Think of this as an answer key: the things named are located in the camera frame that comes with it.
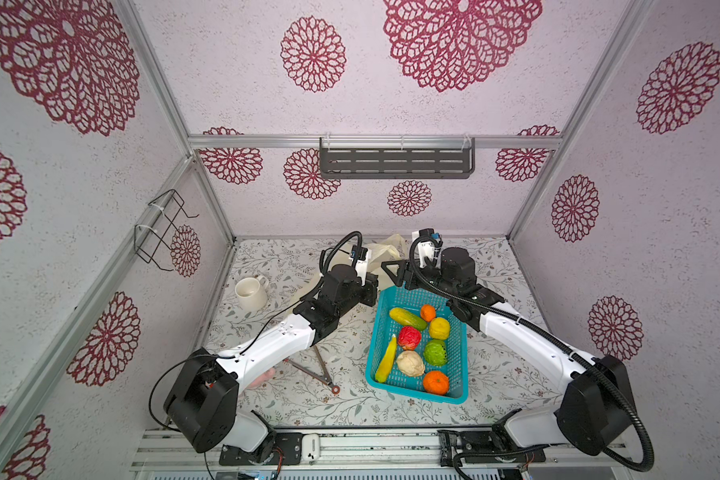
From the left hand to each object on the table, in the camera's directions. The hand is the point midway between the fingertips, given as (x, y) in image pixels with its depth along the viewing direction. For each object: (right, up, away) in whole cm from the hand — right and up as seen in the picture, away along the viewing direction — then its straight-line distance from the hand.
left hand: (375, 279), depth 81 cm
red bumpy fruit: (+10, -18, +6) cm, 21 cm away
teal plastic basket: (+3, -16, +14) cm, 21 cm away
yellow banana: (+4, -24, +5) cm, 25 cm away
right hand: (+3, +5, -5) cm, 8 cm away
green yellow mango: (+11, -13, +13) cm, 21 cm away
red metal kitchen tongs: (-14, -28, +2) cm, 31 cm away
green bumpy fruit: (+17, -21, +2) cm, 27 cm away
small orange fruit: (+17, -11, +12) cm, 24 cm away
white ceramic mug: (-40, -6, +18) cm, 44 cm away
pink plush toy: (-30, -26, -2) cm, 39 cm away
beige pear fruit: (+10, -23, 0) cm, 25 cm away
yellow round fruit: (+20, -15, +9) cm, 26 cm away
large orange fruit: (+16, -28, -1) cm, 32 cm away
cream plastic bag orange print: (0, +7, -3) cm, 8 cm away
